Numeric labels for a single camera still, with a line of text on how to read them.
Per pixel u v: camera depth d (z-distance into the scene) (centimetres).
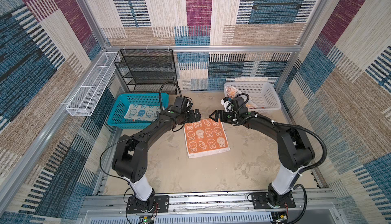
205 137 94
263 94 115
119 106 104
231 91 113
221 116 82
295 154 49
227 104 85
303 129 47
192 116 80
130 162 46
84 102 92
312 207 74
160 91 74
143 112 107
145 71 108
